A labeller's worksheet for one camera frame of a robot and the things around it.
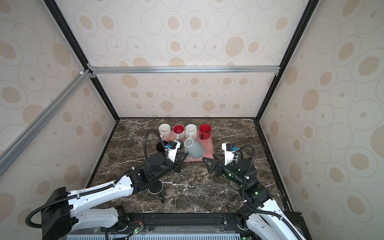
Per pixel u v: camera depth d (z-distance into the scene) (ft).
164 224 2.44
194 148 2.30
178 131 3.58
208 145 3.41
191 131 3.44
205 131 3.48
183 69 2.97
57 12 2.26
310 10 2.26
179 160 2.10
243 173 1.68
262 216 1.64
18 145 1.76
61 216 1.26
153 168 1.77
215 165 1.95
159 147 2.45
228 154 1.98
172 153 2.02
